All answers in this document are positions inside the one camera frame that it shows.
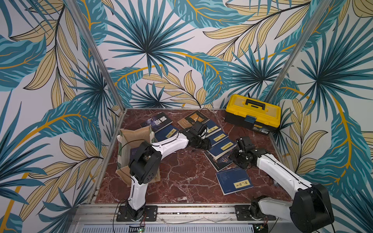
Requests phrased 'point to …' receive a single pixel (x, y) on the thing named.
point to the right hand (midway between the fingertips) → (231, 158)
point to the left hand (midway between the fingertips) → (208, 147)
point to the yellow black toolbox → (251, 114)
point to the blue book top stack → (212, 127)
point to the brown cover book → (197, 116)
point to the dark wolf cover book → (157, 122)
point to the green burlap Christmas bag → (127, 139)
